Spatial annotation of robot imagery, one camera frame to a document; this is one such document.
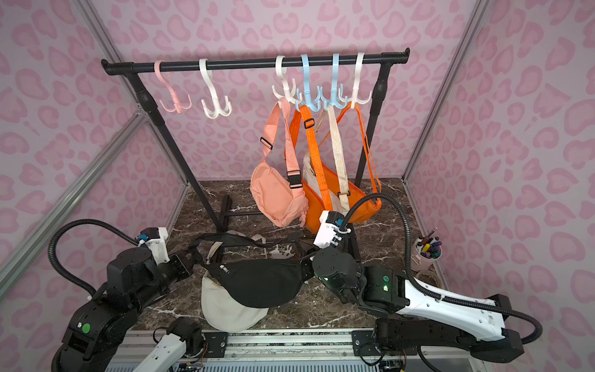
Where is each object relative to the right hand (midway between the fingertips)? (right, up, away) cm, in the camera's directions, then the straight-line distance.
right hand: (294, 247), depth 60 cm
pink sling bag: (-8, +14, +26) cm, 30 cm away
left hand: (-26, -1, +3) cm, 26 cm away
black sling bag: (-26, +1, +5) cm, 27 cm away
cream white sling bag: (-25, -26, +19) cm, 41 cm away
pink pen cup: (+46, -6, +21) cm, 51 cm away
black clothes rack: (-37, +9, +47) cm, 60 cm away
